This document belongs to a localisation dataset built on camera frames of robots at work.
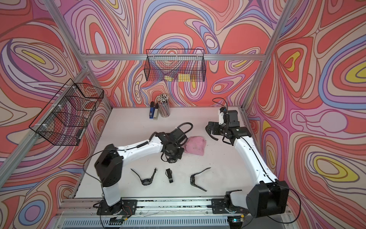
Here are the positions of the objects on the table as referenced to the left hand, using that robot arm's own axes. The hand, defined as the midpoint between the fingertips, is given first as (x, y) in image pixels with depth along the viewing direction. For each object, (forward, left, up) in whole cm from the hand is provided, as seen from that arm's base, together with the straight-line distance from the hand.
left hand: (182, 156), depth 84 cm
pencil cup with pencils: (+37, +14, +8) cm, 41 cm away
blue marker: (+43, +25, -3) cm, 50 cm away
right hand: (+10, -19, +13) cm, 25 cm away
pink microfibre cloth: (+9, -8, -3) cm, 13 cm away
